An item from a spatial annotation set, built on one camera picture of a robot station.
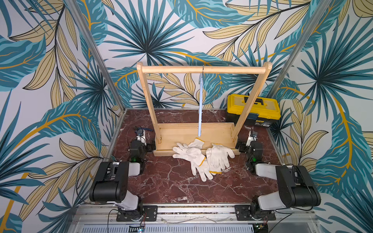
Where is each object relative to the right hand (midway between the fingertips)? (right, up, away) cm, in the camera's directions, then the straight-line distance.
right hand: (247, 139), depth 92 cm
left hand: (-64, 0, 0) cm, 64 cm away
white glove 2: (-34, -9, -3) cm, 36 cm away
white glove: (-19, -11, -1) cm, 22 cm away
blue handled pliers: (-69, +6, +14) cm, 71 cm away
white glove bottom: (-28, -18, -4) cm, 34 cm away
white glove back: (-32, -3, +6) cm, 32 cm away
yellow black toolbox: (+14, +20, +6) cm, 25 cm away
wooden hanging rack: (-8, +3, +10) cm, 13 cm away
